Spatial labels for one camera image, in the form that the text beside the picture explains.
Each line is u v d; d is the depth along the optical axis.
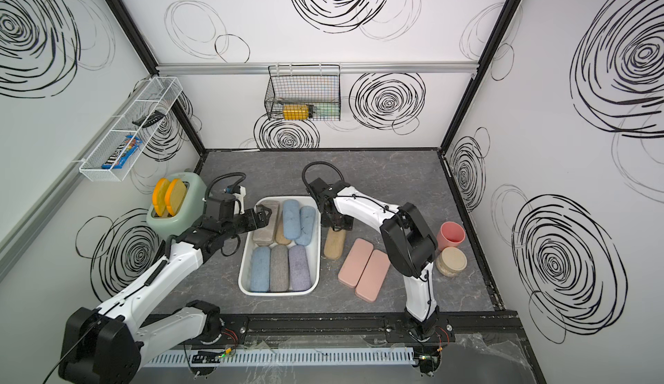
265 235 0.85
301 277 0.81
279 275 0.81
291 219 0.89
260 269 0.82
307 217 0.94
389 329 0.74
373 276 0.84
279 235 0.88
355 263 0.85
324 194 0.70
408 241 0.50
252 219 0.73
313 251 0.89
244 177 0.69
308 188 0.74
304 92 0.99
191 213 0.84
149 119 0.77
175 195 0.79
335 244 0.84
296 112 0.87
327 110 0.87
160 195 0.78
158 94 0.91
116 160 0.69
